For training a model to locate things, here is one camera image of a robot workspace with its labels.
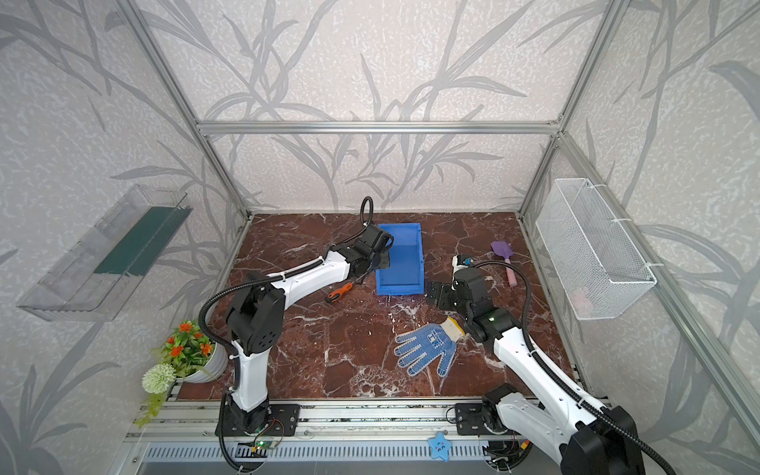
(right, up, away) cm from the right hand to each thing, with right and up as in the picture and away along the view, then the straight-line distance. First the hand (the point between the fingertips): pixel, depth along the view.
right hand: (442, 276), depth 83 cm
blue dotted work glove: (-3, -20, +4) cm, 21 cm away
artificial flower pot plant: (-64, -18, -11) cm, 67 cm away
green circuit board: (-45, -39, -12) cm, 60 cm away
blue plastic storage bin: (-10, -2, +18) cm, 21 cm away
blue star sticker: (-3, -39, -14) cm, 41 cm away
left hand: (-16, +8, +12) cm, 21 cm away
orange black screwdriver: (-33, -8, +13) cm, 36 cm away
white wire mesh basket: (+30, +3, -22) cm, 38 cm away
